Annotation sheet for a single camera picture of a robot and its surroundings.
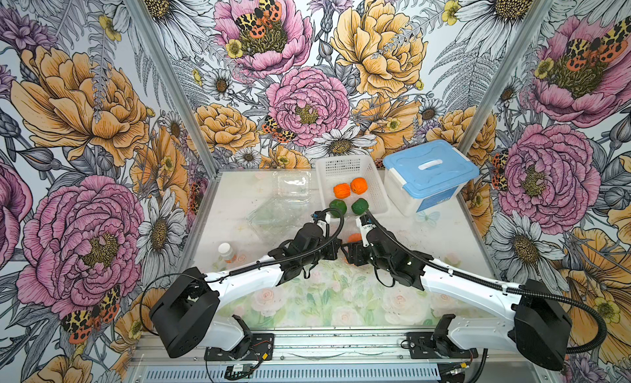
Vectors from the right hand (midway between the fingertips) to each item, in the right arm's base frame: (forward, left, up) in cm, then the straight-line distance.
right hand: (349, 251), depth 82 cm
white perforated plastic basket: (+53, +2, -15) cm, 55 cm away
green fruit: (+25, +2, -7) cm, 26 cm away
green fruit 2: (+23, -7, -6) cm, 25 cm away
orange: (+33, 0, -7) cm, 33 cm away
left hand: (+1, +3, 0) cm, 3 cm away
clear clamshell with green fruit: (+23, +33, -10) cm, 42 cm away
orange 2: (+34, -8, -6) cm, 36 cm away
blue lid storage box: (+28, -32, +5) cm, 43 cm away
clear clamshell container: (+34, +22, -10) cm, 42 cm away
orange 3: (+5, -2, 0) cm, 6 cm away
